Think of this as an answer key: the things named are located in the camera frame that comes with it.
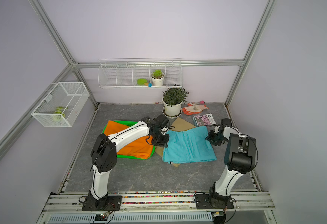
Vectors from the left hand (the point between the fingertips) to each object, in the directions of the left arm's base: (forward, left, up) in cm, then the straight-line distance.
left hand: (167, 146), depth 85 cm
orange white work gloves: (+38, -25, -9) cm, 47 cm away
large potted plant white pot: (+33, -7, +8) cm, 34 cm away
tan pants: (+24, -12, -11) cm, 29 cm away
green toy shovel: (+44, +14, +16) cm, 49 cm away
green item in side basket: (+15, +58, +21) cm, 63 cm away
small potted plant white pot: (+39, +3, +23) cm, 46 cm away
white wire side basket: (+31, +56, +18) cm, 67 cm away
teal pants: (+1, -15, -4) cm, 16 cm away
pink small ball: (+46, -35, -11) cm, 59 cm away
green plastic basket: (+21, +25, -2) cm, 33 cm away
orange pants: (0, +16, -1) cm, 16 cm away
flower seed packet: (+25, -31, -9) cm, 41 cm away
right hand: (+8, -29, -8) cm, 31 cm away
